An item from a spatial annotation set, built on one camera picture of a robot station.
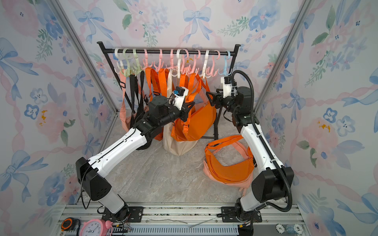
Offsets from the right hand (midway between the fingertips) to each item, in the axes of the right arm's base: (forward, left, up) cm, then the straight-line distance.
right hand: (213, 90), depth 73 cm
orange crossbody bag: (-14, +16, -15) cm, 26 cm away
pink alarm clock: (-54, +55, -37) cm, 86 cm away
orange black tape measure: (-52, +68, -36) cm, 93 cm away
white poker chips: (-53, -35, -38) cm, 74 cm away
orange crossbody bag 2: (+1, +4, -18) cm, 19 cm away
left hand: (-8, +9, 0) cm, 13 cm away
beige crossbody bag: (-11, +22, -35) cm, 43 cm away
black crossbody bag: (+18, +53, -27) cm, 62 cm away
